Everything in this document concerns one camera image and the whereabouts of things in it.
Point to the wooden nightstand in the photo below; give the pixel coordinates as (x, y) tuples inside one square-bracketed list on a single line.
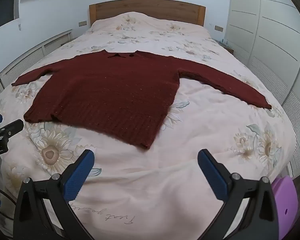
[(227, 47)]

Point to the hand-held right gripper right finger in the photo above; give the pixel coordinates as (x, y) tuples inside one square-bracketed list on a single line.
[(212, 177)]

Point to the wooden bed headboard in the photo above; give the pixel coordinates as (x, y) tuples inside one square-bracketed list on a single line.
[(150, 10)]

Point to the dark red knit sweater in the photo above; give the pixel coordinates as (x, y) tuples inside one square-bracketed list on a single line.
[(110, 92)]

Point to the white slatted cabinet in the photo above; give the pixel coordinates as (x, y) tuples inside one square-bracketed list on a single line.
[(27, 57)]

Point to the white wardrobe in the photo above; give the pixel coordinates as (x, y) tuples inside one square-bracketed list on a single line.
[(272, 35)]

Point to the brown wall switch plate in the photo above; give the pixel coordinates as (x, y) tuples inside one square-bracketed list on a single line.
[(82, 23), (218, 28)]

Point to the purple plastic stool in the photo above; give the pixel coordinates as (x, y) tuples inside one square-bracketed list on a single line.
[(285, 205)]

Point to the bed with floral duvet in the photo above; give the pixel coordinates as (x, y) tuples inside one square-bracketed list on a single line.
[(165, 170)]

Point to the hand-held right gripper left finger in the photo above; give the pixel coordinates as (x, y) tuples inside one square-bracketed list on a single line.
[(82, 176)]

